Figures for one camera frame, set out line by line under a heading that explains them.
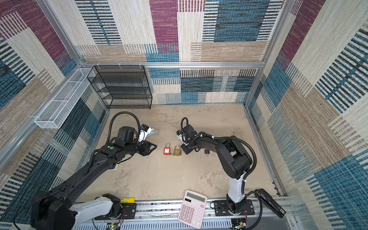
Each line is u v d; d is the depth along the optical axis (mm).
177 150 942
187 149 862
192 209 729
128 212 737
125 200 759
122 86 1097
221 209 731
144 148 688
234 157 501
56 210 376
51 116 701
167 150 940
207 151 940
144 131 712
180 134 871
